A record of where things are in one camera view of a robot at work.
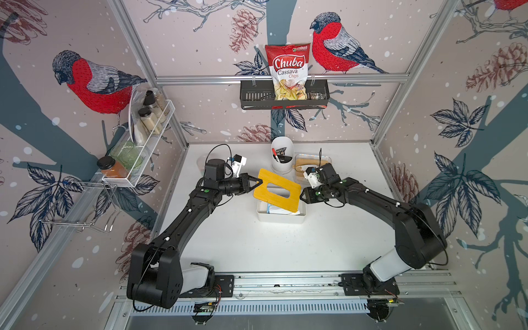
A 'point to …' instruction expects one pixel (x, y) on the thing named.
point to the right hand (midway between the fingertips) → (303, 194)
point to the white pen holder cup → (282, 155)
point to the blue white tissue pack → (271, 209)
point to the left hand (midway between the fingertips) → (264, 179)
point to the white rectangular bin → (262, 216)
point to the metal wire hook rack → (84, 203)
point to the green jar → (126, 153)
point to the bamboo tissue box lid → (300, 161)
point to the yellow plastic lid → (291, 203)
